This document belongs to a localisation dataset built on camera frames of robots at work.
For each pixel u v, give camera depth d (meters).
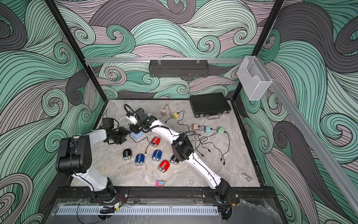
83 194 0.75
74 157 0.47
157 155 0.85
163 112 1.10
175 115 1.07
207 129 0.98
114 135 0.81
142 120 0.78
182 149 0.66
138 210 0.70
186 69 0.94
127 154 0.86
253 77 0.79
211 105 1.12
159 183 0.75
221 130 0.98
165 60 0.94
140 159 0.83
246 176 0.79
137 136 0.95
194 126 1.00
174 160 0.83
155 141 0.92
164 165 0.81
